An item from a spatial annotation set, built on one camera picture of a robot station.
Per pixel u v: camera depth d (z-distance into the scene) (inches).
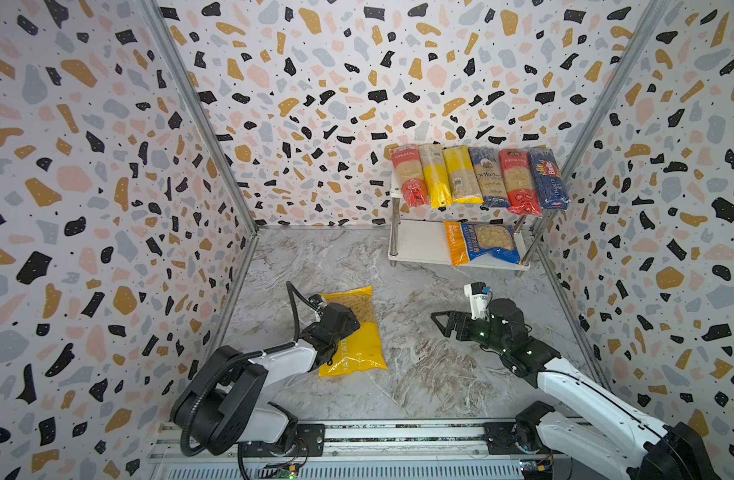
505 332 24.2
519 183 32.2
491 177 32.9
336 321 27.6
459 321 27.6
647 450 16.2
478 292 28.2
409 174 32.6
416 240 43.7
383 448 28.8
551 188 31.2
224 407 16.7
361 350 34.2
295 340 23.6
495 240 40.6
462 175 33.0
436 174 32.2
